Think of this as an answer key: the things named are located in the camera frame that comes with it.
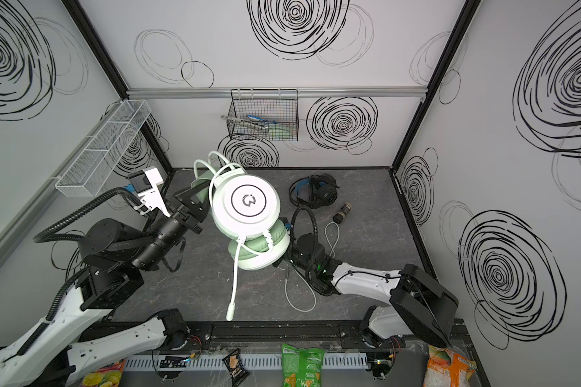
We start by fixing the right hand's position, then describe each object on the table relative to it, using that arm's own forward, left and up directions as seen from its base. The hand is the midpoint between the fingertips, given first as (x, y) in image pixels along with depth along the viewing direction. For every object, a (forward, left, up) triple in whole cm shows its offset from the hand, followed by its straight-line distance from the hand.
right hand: (256, 239), depth 73 cm
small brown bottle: (+21, -30, -19) cm, 41 cm away
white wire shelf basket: (+16, +53, +14) cm, 57 cm away
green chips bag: (-30, -14, -17) cm, 37 cm away
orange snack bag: (-30, -54, -17) cm, 64 cm away
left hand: (-4, +5, +30) cm, 31 cm away
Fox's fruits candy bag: (-33, +39, -16) cm, 53 cm away
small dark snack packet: (-32, +4, -19) cm, 37 cm away
